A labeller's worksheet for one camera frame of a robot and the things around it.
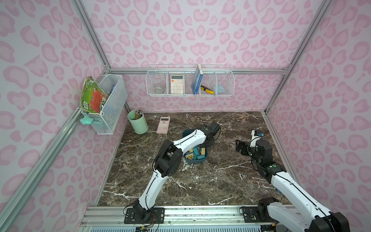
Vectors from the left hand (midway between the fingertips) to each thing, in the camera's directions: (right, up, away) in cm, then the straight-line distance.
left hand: (209, 141), depth 97 cm
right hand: (+17, +3, -14) cm, 23 cm away
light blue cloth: (+8, +36, +3) cm, 38 cm away
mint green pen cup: (-49, +16, +2) cm, 52 cm away
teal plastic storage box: (-8, -8, -4) cm, 12 cm away
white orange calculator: (-21, +38, -3) cm, 43 cm away
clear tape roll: (-33, +34, -2) cm, 47 cm away
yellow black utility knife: (-1, +35, 0) cm, 35 cm away
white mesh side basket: (-55, +13, -25) cm, 62 cm away
